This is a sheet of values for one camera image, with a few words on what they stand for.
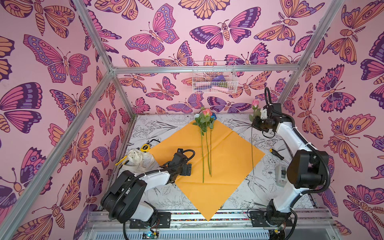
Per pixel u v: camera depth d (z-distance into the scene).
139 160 0.95
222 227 0.73
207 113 1.10
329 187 0.74
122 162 0.95
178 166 0.83
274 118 0.66
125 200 0.43
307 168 0.47
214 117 1.13
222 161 0.95
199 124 1.09
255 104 0.95
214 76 0.95
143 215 0.61
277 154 0.95
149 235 0.72
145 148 0.99
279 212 0.63
